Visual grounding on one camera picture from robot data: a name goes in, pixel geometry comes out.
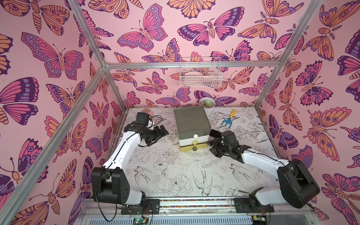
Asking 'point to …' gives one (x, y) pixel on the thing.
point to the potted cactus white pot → (207, 104)
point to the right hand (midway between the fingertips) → (204, 145)
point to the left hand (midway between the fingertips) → (164, 134)
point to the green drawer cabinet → (193, 128)
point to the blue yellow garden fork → (228, 121)
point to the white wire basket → (200, 77)
